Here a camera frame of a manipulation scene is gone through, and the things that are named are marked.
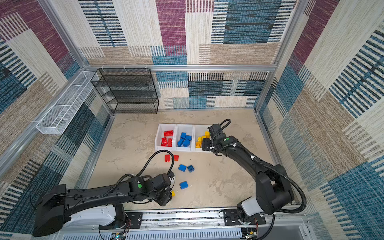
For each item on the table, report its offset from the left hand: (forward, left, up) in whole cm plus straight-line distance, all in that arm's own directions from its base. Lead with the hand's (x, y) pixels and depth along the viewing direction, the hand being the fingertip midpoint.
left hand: (169, 195), depth 77 cm
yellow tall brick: (+39, -22, -2) cm, 45 cm away
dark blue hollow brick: (+15, -11, -3) cm, 19 cm away
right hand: (+24, -22, +7) cm, 33 cm away
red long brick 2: (+33, +6, -1) cm, 34 cm away
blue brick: (+38, -9, -3) cm, 39 cm away
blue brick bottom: (+6, -7, -4) cm, 10 cm away
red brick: (+23, +4, -4) cm, 23 cm away
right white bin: (+40, -17, +1) cm, 43 cm away
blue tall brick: (+38, -6, -1) cm, 38 cm away
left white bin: (+43, +9, 0) cm, 44 cm away
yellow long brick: (+33, -17, +1) cm, 38 cm away
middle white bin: (+42, -10, 0) cm, 43 cm away
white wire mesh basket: (+26, +52, +29) cm, 65 cm away
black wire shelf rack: (+68, +34, +14) cm, 77 cm away
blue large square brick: (+32, -8, -1) cm, 33 cm away
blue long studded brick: (+33, -4, -1) cm, 33 cm away
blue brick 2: (+16, -6, -4) cm, 18 cm away
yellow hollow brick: (+30, -16, 0) cm, 34 cm away
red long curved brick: (+33, +3, -2) cm, 33 cm away
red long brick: (+41, +5, -2) cm, 41 cm away
